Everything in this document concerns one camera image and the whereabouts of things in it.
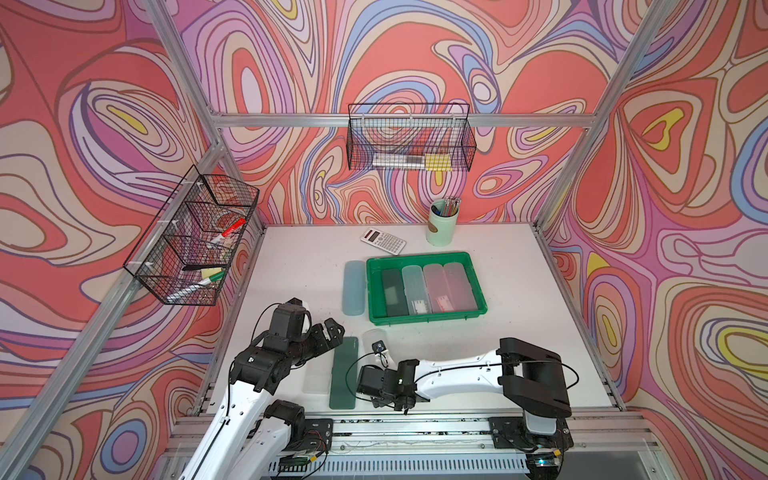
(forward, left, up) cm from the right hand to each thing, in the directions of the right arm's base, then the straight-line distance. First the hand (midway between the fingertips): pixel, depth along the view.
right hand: (390, 392), depth 81 cm
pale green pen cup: (+54, -21, +13) cm, 59 cm away
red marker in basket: (+33, +37, +35) cm, 61 cm away
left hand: (+10, +14, +17) cm, 24 cm away
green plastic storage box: (+26, +4, +3) cm, 26 cm away
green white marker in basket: (+19, +44, +30) cm, 56 cm away
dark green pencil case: (+28, -3, +2) cm, 29 cm away
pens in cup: (+56, -23, +17) cm, 63 cm away
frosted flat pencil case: (+5, +20, +2) cm, 21 cm away
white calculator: (+55, +1, +3) cm, 55 cm away
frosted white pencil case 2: (+31, -10, +3) cm, 33 cm away
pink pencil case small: (+31, -25, +3) cm, 40 cm away
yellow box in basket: (+57, -17, +36) cm, 69 cm away
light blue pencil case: (+34, +11, +2) cm, 36 cm away
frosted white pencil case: (+16, +5, +2) cm, 17 cm away
